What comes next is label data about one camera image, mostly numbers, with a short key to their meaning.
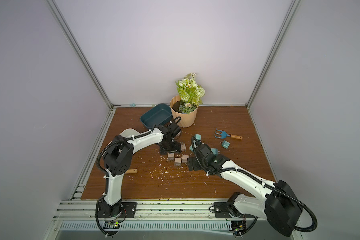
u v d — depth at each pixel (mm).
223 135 1032
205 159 612
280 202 392
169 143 776
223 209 728
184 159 878
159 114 1142
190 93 899
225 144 948
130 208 743
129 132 980
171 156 898
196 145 704
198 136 994
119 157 523
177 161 875
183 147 940
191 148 945
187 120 975
